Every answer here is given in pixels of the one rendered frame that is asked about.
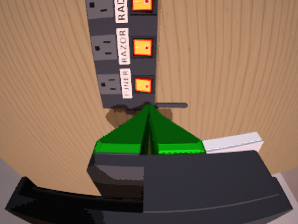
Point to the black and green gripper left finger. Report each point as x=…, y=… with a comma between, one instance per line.
x=128, y=137

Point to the dark grey power strip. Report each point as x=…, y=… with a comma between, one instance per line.
x=123, y=35

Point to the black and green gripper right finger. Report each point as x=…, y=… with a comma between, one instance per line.
x=168, y=138

